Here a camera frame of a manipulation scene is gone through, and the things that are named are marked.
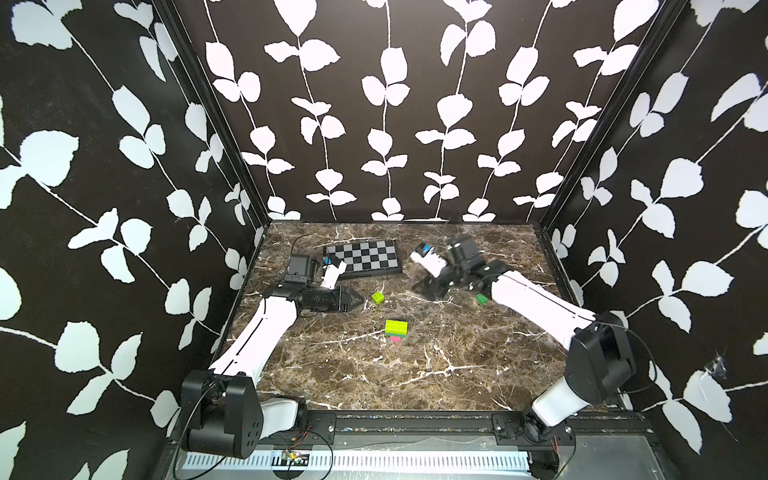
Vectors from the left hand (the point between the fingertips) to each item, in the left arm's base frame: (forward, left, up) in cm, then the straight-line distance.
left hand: (356, 297), depth 81 cm
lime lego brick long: (-5, -11, -9) cm, 15 cm away
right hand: (+5, -17, +2) cm, 18 cm away
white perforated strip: (-36, -2, -15) cm, 39 cm away
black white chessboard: (+23, -2, -13) cm, 27 cm away
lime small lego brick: (+8, -6, -15) cm, 18 cm away
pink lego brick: (-6, -11, -16) cm, 20 cm away
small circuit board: (-35, +16, -15) cm, 41 cm away
